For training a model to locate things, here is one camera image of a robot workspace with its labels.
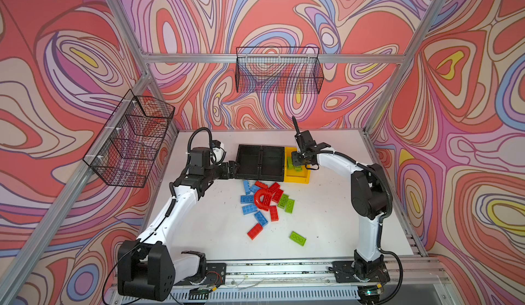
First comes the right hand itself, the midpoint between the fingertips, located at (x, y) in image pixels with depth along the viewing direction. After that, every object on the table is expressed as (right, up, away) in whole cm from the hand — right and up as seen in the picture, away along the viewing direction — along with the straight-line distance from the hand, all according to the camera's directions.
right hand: (300, 163), depth 99 cm
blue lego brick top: (-26, -11, -4) cm, 29 cm away
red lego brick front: (-21, -27, -16) cm, 38 cm away
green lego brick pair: (-8, -18, -8) cm, 21 cm away
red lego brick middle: (-14, -21, -12) cm, 28 cm away
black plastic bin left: (-26, +2, +2) cm, 26 cm away
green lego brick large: (-5, -1, -2) cm, 6 cm away
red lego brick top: (-12, -13, -6) cm, 19 cm away
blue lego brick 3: (-24, -20, -10) cm, 33 cm away
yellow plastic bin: (-4, -6, 0) cm, 8 cm away
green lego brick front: (-4, -30, -17) cm, 35 cm away
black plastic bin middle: (-14, 0, +1) cm, 14 cm away
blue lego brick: (-19, -23, -12) cm, 32 cm away
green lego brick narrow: (0, -3, +2) cm, 3 cm away
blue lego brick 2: (-25, -16, -8) cm, 31 cm away
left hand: (-30, 0, -16) cm, 34 cm away
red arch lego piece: (-17, -16, -10) cm, 25 cm away
